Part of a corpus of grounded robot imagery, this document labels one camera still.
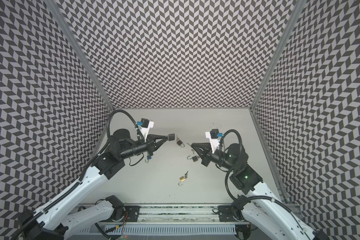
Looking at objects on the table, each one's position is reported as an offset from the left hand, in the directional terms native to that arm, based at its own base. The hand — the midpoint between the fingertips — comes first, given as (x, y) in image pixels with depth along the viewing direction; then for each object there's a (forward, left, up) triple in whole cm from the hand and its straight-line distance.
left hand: (167, 140), depth 65 cm
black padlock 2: (+5, -13, -30) cm, 33 cm away
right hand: (-4, -11, -2) cm, 12 cm away
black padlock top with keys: (+17, -3, -30) cm, 34 cm away
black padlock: (+2, -2, 0) cm, 2 cm away
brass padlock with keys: (-7, -6, -30) cm, 31 cm away
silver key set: (-4, -11, -2) cm, 12 cm away
